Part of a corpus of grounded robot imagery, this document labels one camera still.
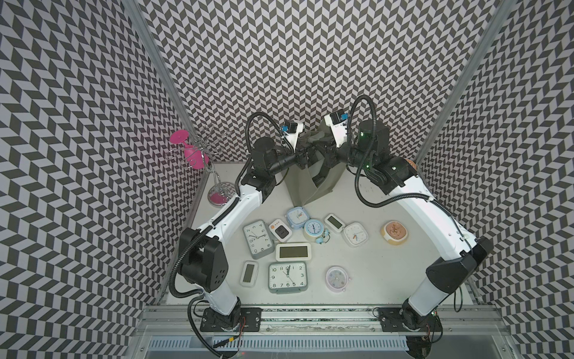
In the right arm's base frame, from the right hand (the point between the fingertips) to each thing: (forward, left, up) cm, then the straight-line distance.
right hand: (316, 146), depth 67 cm
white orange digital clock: (-9, +13, -38) cm, 41 cm away
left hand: (+4, -1, -2) cm, 5 cm away
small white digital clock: (-3, -10, -41) cm, 42 cm away
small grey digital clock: (-25, +24, -39) cm, 52 cm away
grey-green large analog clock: (-27, +10, -39) cm, 48 cm away
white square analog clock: (-11, -17, -38) cm, 43 cm away
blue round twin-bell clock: (-7, -1, -38) cm, 39 cm away
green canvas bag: (+8, +5, -26) cm, 27 cm away
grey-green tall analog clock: (-12, +22, -38) cm, 45 cm away
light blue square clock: (-2, +7, -38) cm, 39 cm away
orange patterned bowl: (+32, -56, -42) cm, 77 cm away
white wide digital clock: (-18, +8, -39) cm, 43 cm away
